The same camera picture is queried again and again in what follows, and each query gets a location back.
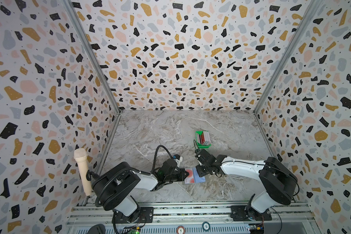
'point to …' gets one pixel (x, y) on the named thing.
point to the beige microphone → (80, 154)
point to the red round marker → (181, 229)
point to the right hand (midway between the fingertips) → (198, 167)
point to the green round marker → (205, 226)
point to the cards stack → (204, 139)
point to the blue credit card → (197, 179)
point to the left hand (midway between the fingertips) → (193, 173)
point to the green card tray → (201, 146)
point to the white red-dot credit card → (190, 179)
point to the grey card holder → (193, 177)
